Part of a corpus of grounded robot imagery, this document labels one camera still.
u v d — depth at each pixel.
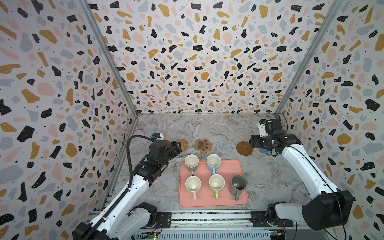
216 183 0.85
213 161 0.90
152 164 0.58
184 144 1.03
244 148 1.00
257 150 1.00
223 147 1.03
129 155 0.53
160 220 0.73
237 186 0.84
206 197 0.82
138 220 0.57
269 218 0.68
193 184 0.84
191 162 0.91
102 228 0.39
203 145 1.03
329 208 0.39
